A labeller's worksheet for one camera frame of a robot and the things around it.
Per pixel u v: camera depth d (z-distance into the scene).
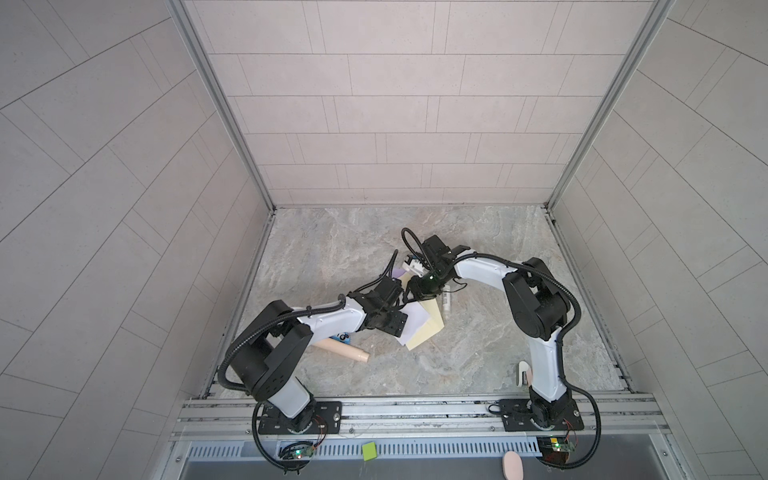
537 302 0.53
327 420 0.71
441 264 0.72
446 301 0.90
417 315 0.86
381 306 0.68
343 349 0.80
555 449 0.68
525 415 0.71
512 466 0.64
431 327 0.85
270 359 0.43
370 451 0.65
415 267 0.87
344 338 0.82
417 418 0.72
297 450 0.65
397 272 0.79
